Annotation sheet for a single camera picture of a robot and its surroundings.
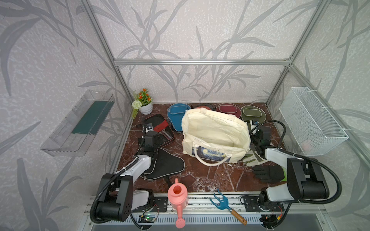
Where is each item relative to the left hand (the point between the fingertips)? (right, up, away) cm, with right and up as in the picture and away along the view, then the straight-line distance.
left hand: (150, 134), depth 89 cm
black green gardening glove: (+72, -22, -7) cm, 75 cm away
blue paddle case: (+13, +14, +20) cm, 27 cm away
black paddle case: (+9, -17, -4) cm, 20 cm away
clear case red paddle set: (+30, +20, +27) cm, 45 cm away
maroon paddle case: (+56, +18, +24) cm, 63 cm away
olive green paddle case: (+74, +14, +23) cm, 79 cm away
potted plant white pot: (-10, +21, +16) cm, 28 cm away
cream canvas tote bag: (+41, -3, +8) cm, 42 cm away
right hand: (+63, +3, +5) cm, 63 cm away
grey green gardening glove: (+64, -15, 0) cm, 65 cm away
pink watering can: (+20, -25, -23) cm, 39 cm away
